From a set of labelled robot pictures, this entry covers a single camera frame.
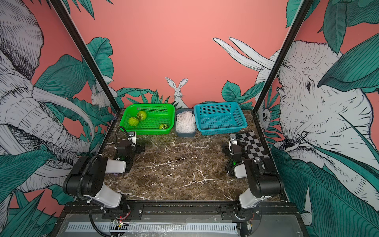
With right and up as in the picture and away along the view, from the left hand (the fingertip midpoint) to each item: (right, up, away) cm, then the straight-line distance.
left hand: (136, 137), depth 95 cm
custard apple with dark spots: (+17, +7, +6) cm, 20 cm away
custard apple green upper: (-1, +15, +13) cm, 20 cm away
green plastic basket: (+2, +13, +20) cm, 23 cm away
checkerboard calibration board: (+77, -8, -1) cm, 78 cm away
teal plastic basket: (+58, +14, +20) cm, 63 cm away
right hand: (+63, -1, -1) cm, 63 cm away
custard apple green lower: (-6, +11, +9) cm, 15 cm away
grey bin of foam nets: (+32, +10, +6) cm, 34 cm away
